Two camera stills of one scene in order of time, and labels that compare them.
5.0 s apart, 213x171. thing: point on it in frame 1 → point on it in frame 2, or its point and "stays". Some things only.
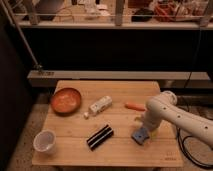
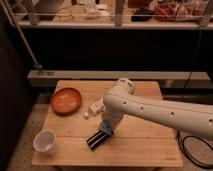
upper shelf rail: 113,24 stays
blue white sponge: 140,135 → 107,127
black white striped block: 100,137 stays
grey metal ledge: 167,79 stays
